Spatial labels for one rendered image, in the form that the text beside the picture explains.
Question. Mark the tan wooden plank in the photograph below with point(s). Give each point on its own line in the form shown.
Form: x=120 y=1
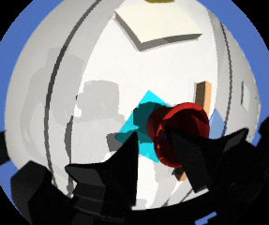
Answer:
x=202 y=98

